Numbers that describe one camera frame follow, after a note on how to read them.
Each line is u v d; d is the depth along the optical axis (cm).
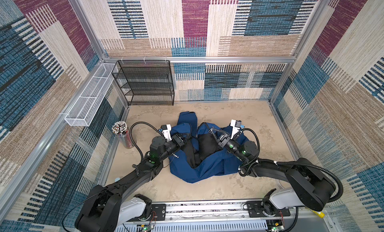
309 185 44
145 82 111
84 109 94
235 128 70
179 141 71
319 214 71
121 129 83
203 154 82
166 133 75
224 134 70
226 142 67
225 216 73
